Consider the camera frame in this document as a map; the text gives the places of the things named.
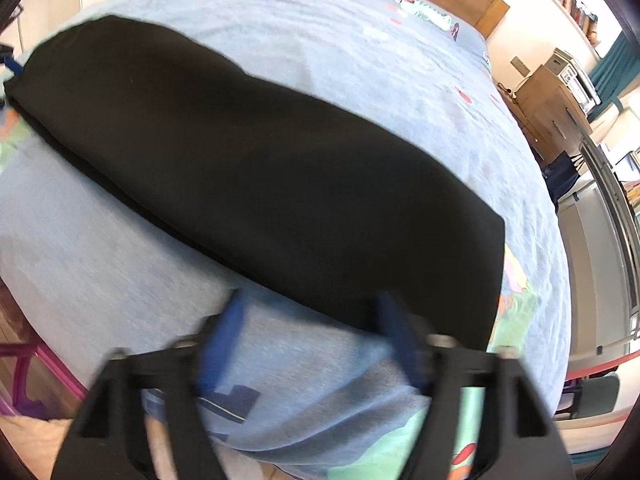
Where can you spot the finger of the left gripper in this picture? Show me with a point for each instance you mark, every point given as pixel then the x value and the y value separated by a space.
pixel 7 59

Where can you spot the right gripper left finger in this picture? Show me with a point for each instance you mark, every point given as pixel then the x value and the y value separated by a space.
pixel 108 437

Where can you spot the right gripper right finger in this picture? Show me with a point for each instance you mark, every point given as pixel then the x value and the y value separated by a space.
pixel 515 436

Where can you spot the black pants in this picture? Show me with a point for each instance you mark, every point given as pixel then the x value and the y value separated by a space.
pixel 289 191

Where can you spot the beige quilted blanket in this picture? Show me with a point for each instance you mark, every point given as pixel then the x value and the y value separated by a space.
pixel 36 441

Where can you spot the blue patterned bed sheet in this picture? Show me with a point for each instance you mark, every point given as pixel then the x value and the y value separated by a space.
pixel 311 395

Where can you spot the dark blue bag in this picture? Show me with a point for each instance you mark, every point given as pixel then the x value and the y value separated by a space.
pixel 561 175

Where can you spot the wooden drawer chest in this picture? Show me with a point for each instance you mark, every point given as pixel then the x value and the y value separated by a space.
pixel 551 118

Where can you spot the white printer box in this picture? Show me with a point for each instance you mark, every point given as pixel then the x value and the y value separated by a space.
pixel 577 81

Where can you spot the teal curtain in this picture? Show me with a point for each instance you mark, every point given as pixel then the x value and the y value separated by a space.
pixel 613 74

